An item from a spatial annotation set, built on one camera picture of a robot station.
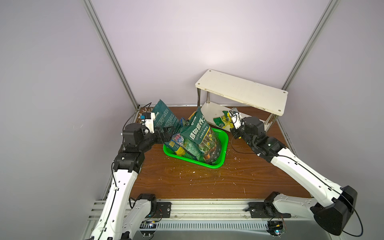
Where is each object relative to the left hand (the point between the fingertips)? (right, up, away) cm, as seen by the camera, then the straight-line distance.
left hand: (168, 127), depth 69 cm
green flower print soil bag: (+14, -3, +10) cm, 18 cm away
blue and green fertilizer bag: (+3, -8, +12) cm, 14 cm away
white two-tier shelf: (+25, +19, +12) cm, 34 cm away
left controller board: (-11, -50, +2) cm, 51 cm away
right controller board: (+51, -48, 0) cm, 70 cm away
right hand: (+33, +5, +3) cm, 34 cm away
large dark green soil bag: (-5, +5, +16) cm, 17 cm away
